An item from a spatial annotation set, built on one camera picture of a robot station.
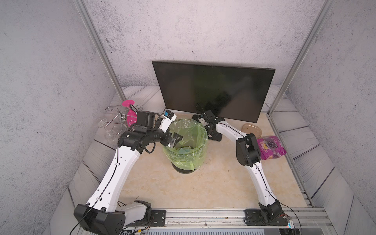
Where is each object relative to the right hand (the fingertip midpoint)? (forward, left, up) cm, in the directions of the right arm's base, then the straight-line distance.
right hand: (205, 130), depth 107 cm
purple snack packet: (-16, -40, +2) cm, 44 cm away
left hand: (-23, +16, +27) cm, 39 cm away
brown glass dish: (+4, -32, -3) cm, 32 cm away
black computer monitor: (+10, -18, +25) cm, 32 cm away
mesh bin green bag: (-32, +10, +24) cm, 41 cm away
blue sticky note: (-21, +14, +7) cm, 26 cm away
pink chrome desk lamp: (-14, +49, +26) cm, 57 cm away
